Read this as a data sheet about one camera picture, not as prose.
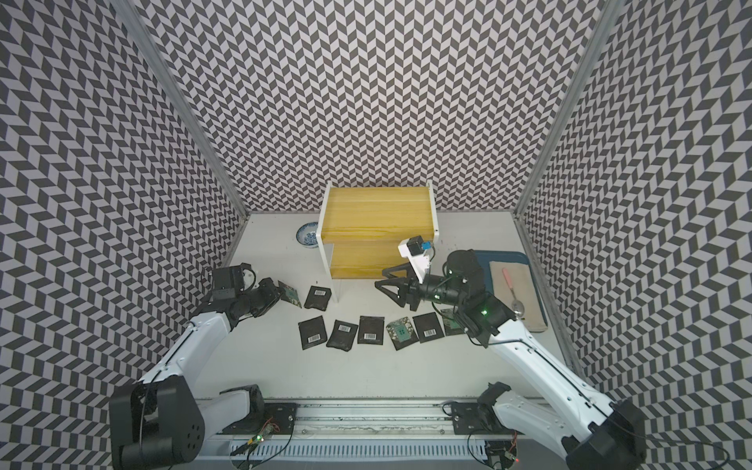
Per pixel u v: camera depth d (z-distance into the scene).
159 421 0.39
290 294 0.89
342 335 0.87
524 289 0.97
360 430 0.72
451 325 0.89
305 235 1.09
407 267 0.63
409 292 0.57
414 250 0.57
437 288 0.57
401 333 0.87
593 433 0.38
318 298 0.95
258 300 0.75
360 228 0.72
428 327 0.89
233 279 0.67
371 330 0.89
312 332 0.86
